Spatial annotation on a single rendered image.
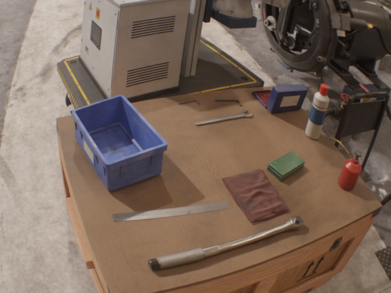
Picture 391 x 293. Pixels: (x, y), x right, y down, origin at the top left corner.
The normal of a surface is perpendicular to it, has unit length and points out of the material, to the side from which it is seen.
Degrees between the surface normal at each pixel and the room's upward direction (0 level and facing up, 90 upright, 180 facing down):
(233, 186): 4
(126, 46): 90
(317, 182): 0
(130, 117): 90
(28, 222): 0
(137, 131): 90
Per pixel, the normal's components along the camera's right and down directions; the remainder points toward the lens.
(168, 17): 0.52, 0.58
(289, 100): 0.37, 0.73
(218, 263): 0.12, -0.77
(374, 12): 0.36, -0.16
